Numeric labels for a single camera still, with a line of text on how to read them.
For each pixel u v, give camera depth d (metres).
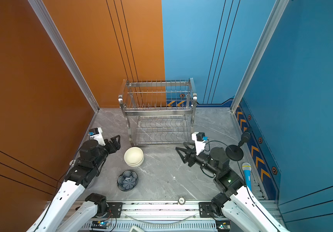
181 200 0.71
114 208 0.74
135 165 0.82
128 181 0.82
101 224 0.70
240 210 0.58
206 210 0.73
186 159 0.59
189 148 0.67
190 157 0.57
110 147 0.66
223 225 0.70
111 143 0.66
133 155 0.89
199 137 0.58
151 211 0.75
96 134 0.63
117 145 0.69
